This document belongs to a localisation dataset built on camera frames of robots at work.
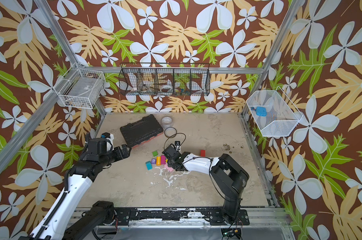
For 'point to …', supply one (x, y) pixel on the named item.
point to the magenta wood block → (163, 159)
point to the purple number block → (153, 161)
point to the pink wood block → (169, 168)
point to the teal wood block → (149, 165)
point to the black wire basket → (165, 79)
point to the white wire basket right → (273, 112)
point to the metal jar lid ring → (170, 132)
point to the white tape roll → (166, 88)
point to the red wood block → (203, 153)
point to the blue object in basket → (260, 111)
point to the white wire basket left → (81, 88)
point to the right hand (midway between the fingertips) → (172, 160)
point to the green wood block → (155, 153)
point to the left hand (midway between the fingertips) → (123, 147)
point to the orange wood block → (158, 160)
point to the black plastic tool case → (140, 132)
